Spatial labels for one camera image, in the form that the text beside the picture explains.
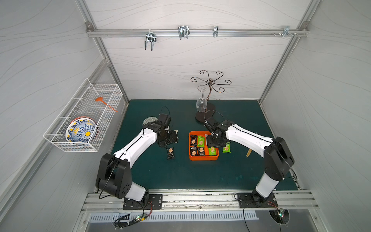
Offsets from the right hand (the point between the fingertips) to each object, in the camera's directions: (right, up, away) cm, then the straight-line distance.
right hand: (212, 143), depth 87 cm
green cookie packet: (-6, 0, +8) cm, 10 cm away
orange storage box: (-6, -9, +1) cm, 11 cm away
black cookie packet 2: (-11, +1, +8) cm, 14 cm away
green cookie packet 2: (0, -6, +3) cm, 7 cm away
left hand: (-23, +2, -3) cm, 23 cm away
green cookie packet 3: (+10, -4, +5) cm, 12 cm away
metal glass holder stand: (+4, +24, +31) cm, 39 cm away
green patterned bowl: (-43, +14, +14) cm, 48 cm away
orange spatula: (-64, +27, -9) cm, 69 cm away
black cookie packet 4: (-7, -6, +3) cm, 9 cm away
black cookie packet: (-26, -7, +3) cm, 27 cm away
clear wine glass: (-7, +26, +1) cm, 26 cm away
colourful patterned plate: (-62, +12, -25) cm, 68 cm away
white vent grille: (-56, -33, -17) cm, 67 cm away
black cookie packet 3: (-11, -6, +3) cm, 13 cm away
